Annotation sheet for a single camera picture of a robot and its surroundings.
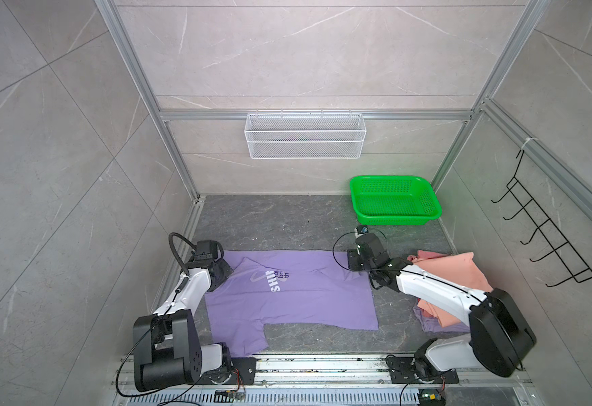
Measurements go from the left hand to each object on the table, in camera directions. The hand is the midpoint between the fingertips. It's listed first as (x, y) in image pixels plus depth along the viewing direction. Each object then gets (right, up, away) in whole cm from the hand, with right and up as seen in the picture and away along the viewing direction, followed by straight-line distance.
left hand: (221, 267), depth 89 cm
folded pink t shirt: (+85, 0, -3) cm, 85 cm away
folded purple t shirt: (+72, -17, -9) cm, 74 cm away
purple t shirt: (+23, -9, +1) cm, 24 cm away
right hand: (+48, +6, 0) cm, 49 cm away
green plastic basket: (+73, +26, +29) cm, 83 cm away
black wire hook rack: (+95, +11, -27) cm, 99 cm away
